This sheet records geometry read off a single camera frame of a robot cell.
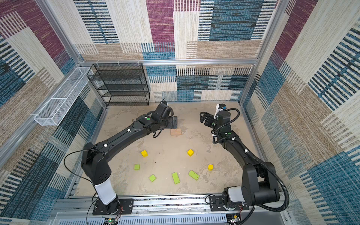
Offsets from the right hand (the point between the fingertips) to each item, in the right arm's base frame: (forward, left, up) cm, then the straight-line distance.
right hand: (205, 117), depth 87 cm
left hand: (-2, +21, +2) cm, 21 cm away
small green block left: (-22, +43, -19) cm, 52 cm away
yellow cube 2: (-15, +10, -18) cm, 25 cm away
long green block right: (-28, +9, -18) cm, 35 cm away
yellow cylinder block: (-25, -2, -17) cm, 30 cm away
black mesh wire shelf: (+37, +61, -2) cm, 72 cm away
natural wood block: (+2, +19, -18) cm, 27 cm away
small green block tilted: (-29, +33, -18) cm, 47 cm away
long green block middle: (-31, +19, -18) cm, 40 cm away
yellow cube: (-15, +39, -17) cm, 45 cm away
